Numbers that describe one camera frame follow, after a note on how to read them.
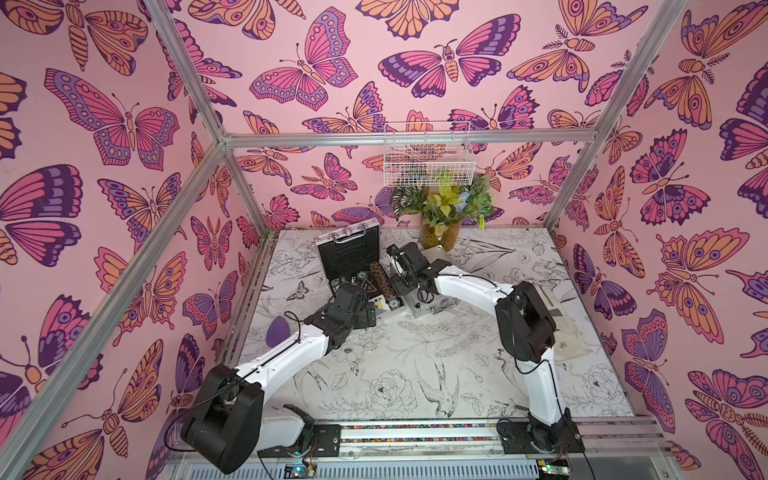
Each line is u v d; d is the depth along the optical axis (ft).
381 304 3.12
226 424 1.35
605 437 2.45
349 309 2.18
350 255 3.19
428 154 3.14
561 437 2.12
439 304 3.10
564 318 3.11
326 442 2.40
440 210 3.10
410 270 2.45
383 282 3.27
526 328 1.77
